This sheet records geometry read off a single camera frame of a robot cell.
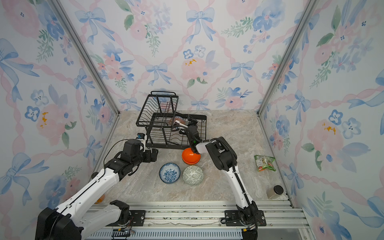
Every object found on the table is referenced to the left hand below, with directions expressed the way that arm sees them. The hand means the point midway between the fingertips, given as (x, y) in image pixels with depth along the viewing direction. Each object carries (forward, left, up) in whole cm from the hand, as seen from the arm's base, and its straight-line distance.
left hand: (150, 149), depth 83 cm
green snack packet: (-3, -66, -9) cm, 66 cm away
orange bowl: (0, -21, -10) cm, 24 cm away
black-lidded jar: (-20, -64, -6) cm, 68 cm away
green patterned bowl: (-9, -24, -14) cm, 29 cm away
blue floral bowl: (-9, -10, -11) cm, 18 cm away
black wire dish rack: (+9, -8, +8) cm, 15 cm away
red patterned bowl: (+26, -15, -4) cm, 30 cm away
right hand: (+28, -19, -4) cm, 34 cm away
